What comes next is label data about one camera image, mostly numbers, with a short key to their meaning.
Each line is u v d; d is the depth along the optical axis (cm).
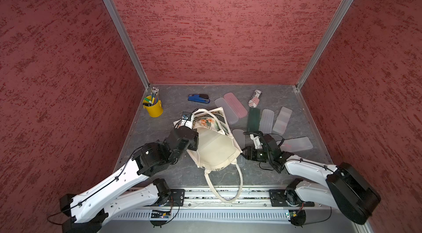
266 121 101
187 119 56
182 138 46
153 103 97
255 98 110
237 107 107
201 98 111
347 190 42
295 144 90
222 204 73
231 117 104
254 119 102
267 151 68
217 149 89
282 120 101
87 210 39
